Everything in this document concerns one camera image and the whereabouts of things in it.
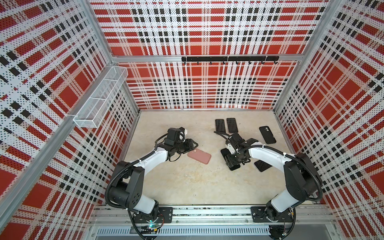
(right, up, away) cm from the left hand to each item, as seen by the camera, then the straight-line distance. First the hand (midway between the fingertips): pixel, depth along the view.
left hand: (195, 147), depth 87 cm
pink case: (+3, -7, +10) cm, 13 cm away
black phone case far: (+52, +6, +20) cm, 56 cm away
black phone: (+18, -4, +6) cm, 20 cm away
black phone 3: (+27, +13, +25) cm, 39 cm away
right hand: (+22, -9, 0) cm, 24 cm away
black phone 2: (+18, +13, +25) cm, 33 cm away
